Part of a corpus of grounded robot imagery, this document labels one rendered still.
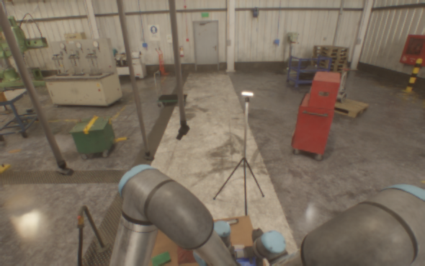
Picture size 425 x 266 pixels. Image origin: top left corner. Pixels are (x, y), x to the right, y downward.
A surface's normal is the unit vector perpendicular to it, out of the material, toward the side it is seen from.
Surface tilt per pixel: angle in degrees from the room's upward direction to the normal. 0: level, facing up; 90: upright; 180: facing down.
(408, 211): 15
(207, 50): 90
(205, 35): 90
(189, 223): 58
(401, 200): 5
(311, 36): 90
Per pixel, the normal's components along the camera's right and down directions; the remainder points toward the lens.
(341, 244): -0.70, -0.47
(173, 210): 0.13, -0.25
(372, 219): -0.33, -0.84
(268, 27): 0.01, 0.46
